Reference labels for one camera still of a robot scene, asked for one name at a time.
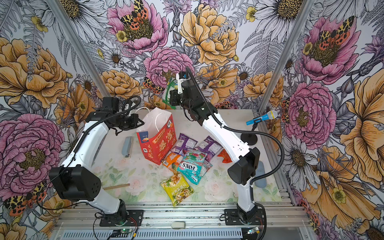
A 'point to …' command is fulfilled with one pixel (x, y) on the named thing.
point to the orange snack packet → (171, 157)
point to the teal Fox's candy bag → (194, 170)
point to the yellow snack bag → (177, 188)
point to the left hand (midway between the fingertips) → (143, 127)
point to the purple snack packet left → (183, 142)
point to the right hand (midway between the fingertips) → (170, 96)
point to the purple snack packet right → (209, 146)
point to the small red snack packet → (226, 159)
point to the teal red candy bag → (194, 155)
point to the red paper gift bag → (156, 130)
